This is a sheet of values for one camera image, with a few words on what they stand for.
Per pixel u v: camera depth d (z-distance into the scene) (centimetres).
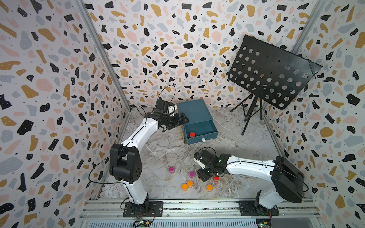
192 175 83
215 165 62
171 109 81
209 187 80
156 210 73
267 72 75
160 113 69
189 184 80
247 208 74
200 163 69
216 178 82
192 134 83
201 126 90
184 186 80
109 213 73
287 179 43
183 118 79
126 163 47
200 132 84
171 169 85
